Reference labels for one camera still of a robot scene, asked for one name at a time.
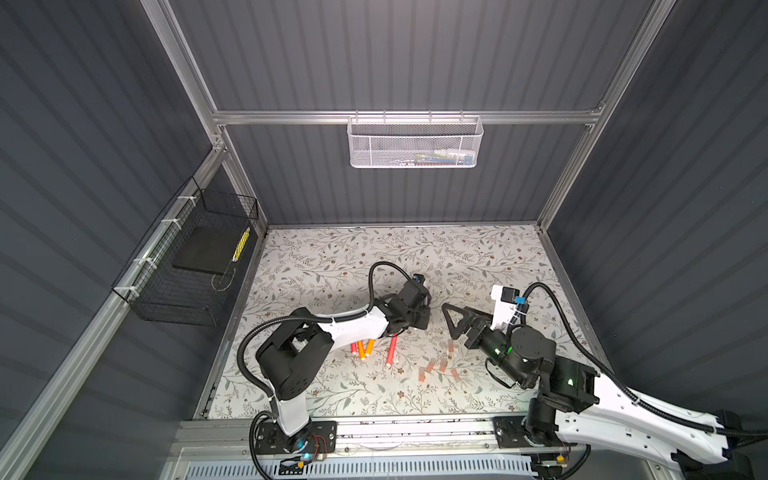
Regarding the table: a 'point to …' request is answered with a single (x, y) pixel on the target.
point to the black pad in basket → (209, 248)
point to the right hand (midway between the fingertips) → (455, 313)
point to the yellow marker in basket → (239, 248)
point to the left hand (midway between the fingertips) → (426, 312)
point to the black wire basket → (183, 271)
